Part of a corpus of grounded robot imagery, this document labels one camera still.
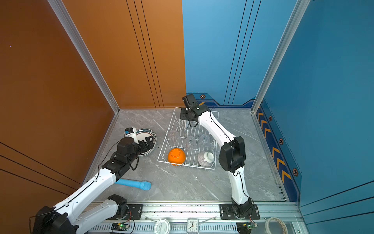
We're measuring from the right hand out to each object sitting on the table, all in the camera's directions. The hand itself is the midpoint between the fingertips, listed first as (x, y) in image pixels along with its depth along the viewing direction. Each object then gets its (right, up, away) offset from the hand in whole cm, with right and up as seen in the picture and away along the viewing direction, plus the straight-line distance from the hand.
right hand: (183, 114), depth 90 cm
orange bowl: (-4, -25, -5) cm, 26 cm away
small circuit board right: (+31, -56, -20) cm, 67 cm away
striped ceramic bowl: (+14, -26, -6) cm, 30 cm away
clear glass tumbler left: (-5, -14, +3) cm, 16 cm away
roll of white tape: (+46, -52, -20) cm, 72 cm away
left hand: (-19, -13, -9) cm, 25 cm away
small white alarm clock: (+6, -54, -22) cm, 58 cm away
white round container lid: (-8, -51, -26) cm, 58 cm away
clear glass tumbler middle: (+5, -18, +6) cm, 20 cm away
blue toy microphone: (-20, -39, -12) cm, 46 cm away
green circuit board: (-30, -56, -20) cm, 66 cm away
